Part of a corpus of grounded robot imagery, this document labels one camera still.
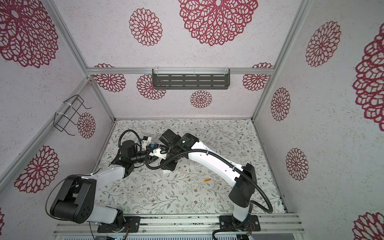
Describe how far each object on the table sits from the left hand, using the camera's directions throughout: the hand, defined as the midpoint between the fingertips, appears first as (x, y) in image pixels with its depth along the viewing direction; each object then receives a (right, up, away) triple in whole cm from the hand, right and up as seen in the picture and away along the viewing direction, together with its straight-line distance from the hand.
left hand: (165, 153), depth 82 cm
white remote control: (+2, -9, -7) cm, 12 cm away
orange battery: (+24, -17, +7) cm, 30 cm away
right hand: (+1, -3, -10) cm, 10 cm away
